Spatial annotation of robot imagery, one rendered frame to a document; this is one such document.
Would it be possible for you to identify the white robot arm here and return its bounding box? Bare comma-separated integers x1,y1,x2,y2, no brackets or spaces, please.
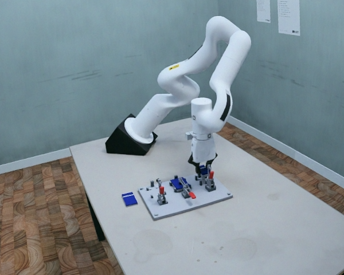
124,16,251,144

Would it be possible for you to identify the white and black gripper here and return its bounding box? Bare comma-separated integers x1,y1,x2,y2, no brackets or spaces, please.
187,137,218,176

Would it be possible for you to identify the blue plate with white stripe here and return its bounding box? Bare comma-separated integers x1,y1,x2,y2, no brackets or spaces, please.
122,192,138,207

